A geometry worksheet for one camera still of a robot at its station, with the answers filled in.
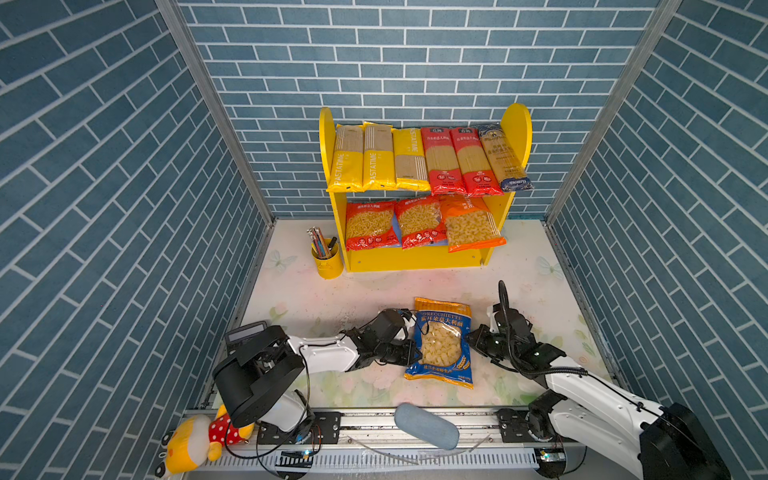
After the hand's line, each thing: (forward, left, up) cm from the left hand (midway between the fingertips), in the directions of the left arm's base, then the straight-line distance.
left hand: (423, 358), depth 82 cm
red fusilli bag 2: (+39, -1, +15) cm, 42 cm away
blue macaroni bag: (+8, -6, +1) cm, 10 cm away
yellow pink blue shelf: (+37, +8, -3) cm, 38 cm away
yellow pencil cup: (+29, +29, +3) cm, 41 cm away
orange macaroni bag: (+38, -17, +15) cm, 44 cm away
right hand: (+6, -11, +3) cm, 13 cm away
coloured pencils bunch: (+33, +31, +8) cm, 47 cm away
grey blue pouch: (-17, -2, 0) cm, 18 cm away
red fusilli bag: (+37, +15, +15) cm, 43 cm away
